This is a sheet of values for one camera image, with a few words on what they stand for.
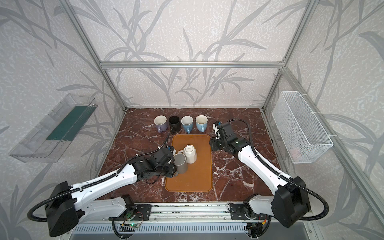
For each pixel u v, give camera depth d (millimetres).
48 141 634
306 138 599
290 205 399
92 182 450
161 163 609
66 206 386
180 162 788
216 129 749
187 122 1021
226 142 607
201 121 1042
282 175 428
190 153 841
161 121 1070
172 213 752
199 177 847
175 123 1001
